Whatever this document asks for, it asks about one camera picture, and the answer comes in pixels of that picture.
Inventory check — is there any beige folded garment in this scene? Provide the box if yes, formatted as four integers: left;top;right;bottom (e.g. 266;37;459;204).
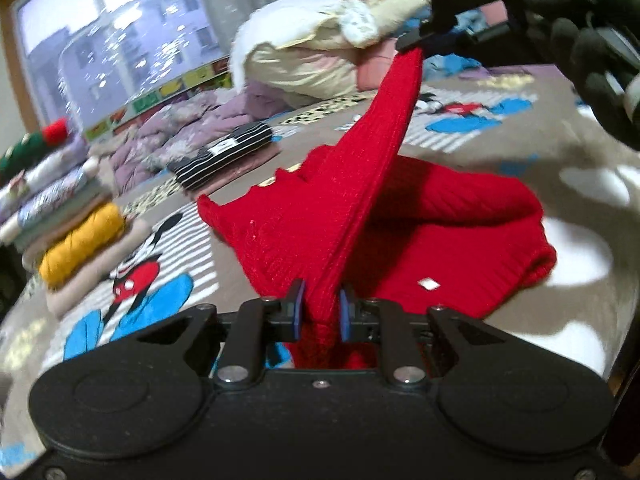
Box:
25;202;152;318

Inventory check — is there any purple floral quilt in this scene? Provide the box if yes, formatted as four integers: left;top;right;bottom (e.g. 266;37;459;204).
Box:
89;81;288;194

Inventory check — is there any white cream pillow bundle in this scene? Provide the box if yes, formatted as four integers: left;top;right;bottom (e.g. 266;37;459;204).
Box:
229;0;432;100

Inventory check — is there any blue crumpled cloth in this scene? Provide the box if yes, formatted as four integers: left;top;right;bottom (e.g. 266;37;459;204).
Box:
404;6;487;80

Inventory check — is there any red green folded sweater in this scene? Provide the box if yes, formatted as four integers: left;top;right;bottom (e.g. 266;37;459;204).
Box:
0;118;68;185

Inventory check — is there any mint green folded garment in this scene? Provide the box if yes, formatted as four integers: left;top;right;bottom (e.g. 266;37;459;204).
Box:
13;179;112;252

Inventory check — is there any lavender floral folded garment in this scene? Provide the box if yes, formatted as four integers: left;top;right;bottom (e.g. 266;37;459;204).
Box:
0;138;88;221

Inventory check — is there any yellow knit folded sweater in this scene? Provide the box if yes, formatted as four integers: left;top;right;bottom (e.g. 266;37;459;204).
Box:
38;203;127;289

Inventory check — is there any black white striped garment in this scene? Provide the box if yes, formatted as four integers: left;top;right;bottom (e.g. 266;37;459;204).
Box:
167;122;273;191

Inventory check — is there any right black gloved hand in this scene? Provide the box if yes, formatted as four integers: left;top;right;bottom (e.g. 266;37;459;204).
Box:
523;0;639;151

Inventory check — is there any pink folded garment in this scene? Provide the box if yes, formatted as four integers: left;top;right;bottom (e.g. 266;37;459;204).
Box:
184;143;281;200

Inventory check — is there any cream blue folded garment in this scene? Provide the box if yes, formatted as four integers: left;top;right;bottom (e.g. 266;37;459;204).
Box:
1;156;100;245

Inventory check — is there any Mickey Mouse brown blanket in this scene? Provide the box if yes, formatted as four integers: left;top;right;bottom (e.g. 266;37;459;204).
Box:
0;64;640;461

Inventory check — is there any red knit sweater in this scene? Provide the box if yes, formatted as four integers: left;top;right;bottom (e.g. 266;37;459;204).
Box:
198;49;556;370

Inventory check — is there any window with wooden frame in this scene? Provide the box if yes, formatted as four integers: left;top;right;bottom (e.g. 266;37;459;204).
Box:
1;0;224;128

